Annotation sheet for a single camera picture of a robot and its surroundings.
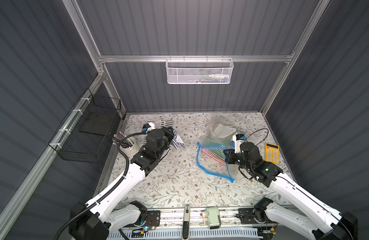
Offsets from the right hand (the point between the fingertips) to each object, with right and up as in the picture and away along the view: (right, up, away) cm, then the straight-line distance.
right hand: (226, 150), depth 77 cm
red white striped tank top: (-3, -7, +17) cm, 19 cm away
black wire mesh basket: (-71, +8, -4) cm, 71 cm away
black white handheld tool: (-21, -33, -7) cm, 39 cm away
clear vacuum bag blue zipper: (+6, -15, +12) cm, 20 cm away
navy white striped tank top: (-26, +5, +4) cm, 27 cm away
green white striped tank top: (+2, +4, +25) cm, 25 cm away
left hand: (-26, +12, -4) cm, 29 cm away
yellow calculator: (+36, -5, +19) cm, 41 cm away
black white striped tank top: (-35, +15, +36) cm, 52 cm away
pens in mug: (-58, +3, +16) cm, 61 cm away
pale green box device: (-7, -31, -6) cm, 32 cm away
